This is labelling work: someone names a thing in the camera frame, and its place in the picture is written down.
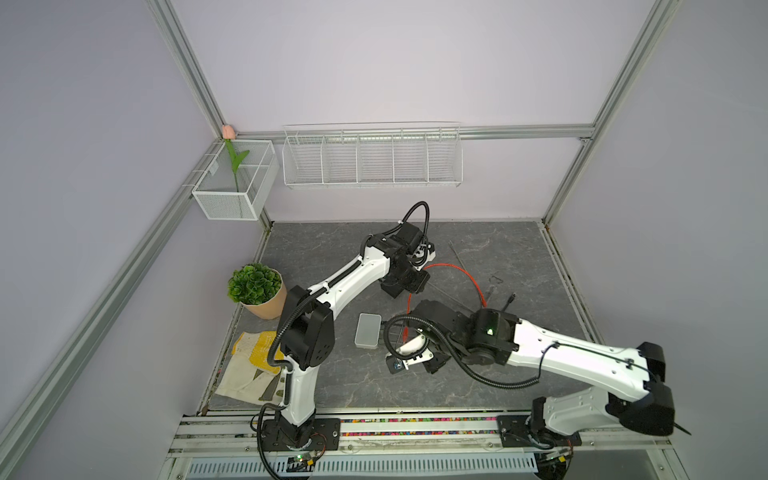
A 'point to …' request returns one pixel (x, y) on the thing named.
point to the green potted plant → (259, 289)
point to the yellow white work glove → (249, 373)
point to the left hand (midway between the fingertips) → (422, 291)
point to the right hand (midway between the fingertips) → (414, 328)
